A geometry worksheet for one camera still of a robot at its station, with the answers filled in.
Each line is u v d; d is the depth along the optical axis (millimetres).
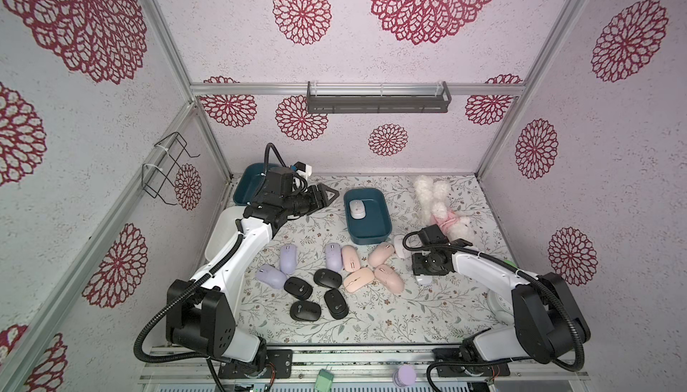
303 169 743
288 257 941
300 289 852
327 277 876
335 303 832
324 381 700
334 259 924
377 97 947
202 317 414
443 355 739
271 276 898
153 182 724
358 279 880
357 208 1058
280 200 619
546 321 427
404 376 649
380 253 936
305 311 815
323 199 700
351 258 916
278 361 746
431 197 1012
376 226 1042
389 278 876
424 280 877
